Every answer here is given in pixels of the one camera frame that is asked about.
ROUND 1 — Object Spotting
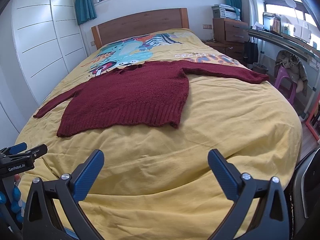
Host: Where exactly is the teal left curtain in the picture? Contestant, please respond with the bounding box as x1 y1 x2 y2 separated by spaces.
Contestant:
75 0 97 25

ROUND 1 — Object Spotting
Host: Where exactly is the white printer on cabinet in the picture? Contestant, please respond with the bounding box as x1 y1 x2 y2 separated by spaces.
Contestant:
212 4 241 21

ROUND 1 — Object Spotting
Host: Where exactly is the brown wooden drawer cabinet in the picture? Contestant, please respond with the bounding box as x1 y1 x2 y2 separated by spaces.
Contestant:
204 18 249 63

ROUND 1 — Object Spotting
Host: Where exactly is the brown jacket on stool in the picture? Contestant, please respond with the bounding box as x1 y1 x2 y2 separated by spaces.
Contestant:
274 50 308 96

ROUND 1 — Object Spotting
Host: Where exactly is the white desk lamp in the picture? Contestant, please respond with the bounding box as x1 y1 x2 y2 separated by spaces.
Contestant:
285 0 304 19

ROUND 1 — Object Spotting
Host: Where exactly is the purple plastic stool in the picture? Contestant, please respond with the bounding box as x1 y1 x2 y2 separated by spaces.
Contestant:
274 66 297 105

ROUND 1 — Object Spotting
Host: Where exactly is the dark waste bin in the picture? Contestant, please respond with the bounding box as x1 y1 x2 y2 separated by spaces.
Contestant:
252 62 268 75

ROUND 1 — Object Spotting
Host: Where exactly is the white sliding wardrobe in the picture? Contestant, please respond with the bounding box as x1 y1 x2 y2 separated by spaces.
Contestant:
12 0 87 105

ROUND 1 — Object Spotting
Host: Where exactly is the dark red knitted sweater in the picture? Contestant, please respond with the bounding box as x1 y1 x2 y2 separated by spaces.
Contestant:
34 60 269 138

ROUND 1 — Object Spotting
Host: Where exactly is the black bag under desk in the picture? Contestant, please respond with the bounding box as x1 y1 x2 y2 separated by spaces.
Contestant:
243 37 259 64

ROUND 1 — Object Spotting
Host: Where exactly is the glass-top desk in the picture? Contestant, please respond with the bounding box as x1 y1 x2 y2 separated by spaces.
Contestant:
246 26 320 120

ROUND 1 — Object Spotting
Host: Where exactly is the yellow patterned duvet cover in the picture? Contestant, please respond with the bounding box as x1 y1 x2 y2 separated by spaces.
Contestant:
14 28 303 240

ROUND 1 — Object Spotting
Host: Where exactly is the wooden bed headboard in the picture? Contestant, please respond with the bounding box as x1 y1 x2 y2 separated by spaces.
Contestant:
91 8 189 49

